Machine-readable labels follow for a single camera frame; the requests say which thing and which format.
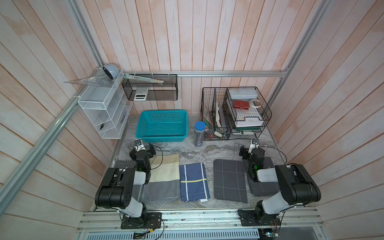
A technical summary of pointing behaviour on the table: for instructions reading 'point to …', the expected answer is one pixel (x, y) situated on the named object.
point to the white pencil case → (243, 93)
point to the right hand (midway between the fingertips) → (250, 145)
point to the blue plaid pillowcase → (194, 183)
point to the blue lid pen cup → (199, 134)
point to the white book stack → (249, 122)
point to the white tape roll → (254, 106)
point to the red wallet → (241, 104)
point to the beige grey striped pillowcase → (164, 182)
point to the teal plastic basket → (162, 126)
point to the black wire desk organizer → (233, 113)
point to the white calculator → (141, 93)
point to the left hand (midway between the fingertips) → (143, 146)
